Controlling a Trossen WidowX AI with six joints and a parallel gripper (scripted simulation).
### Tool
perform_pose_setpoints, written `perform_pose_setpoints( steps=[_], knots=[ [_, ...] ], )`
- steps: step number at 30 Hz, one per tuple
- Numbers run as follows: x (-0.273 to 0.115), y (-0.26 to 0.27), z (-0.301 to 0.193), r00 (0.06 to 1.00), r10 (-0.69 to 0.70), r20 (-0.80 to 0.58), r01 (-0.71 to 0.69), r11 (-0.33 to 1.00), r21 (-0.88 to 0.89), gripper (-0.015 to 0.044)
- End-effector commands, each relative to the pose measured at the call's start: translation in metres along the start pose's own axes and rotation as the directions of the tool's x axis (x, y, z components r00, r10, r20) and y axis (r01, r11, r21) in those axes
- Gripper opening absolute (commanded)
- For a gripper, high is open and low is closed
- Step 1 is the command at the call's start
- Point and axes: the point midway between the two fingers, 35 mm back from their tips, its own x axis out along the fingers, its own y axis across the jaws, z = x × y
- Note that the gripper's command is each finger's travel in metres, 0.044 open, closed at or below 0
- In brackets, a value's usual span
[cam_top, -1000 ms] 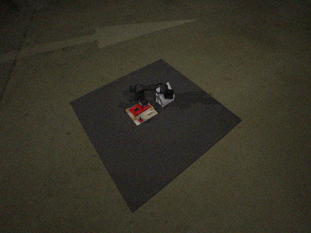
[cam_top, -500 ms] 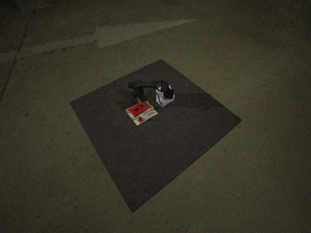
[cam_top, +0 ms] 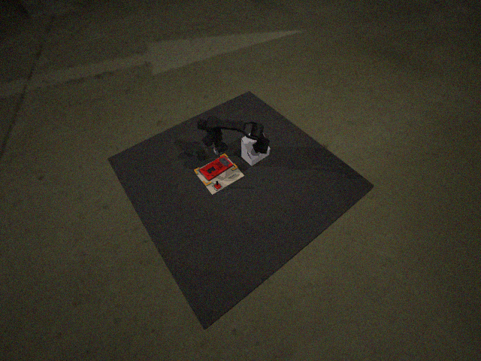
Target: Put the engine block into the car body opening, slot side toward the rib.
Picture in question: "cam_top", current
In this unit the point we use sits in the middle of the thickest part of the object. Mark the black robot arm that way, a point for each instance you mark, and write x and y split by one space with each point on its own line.
214 125

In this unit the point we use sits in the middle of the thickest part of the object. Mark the red toy car body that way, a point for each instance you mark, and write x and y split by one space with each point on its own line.
216 168

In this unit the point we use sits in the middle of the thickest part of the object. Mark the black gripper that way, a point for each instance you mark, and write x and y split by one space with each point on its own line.
219 145

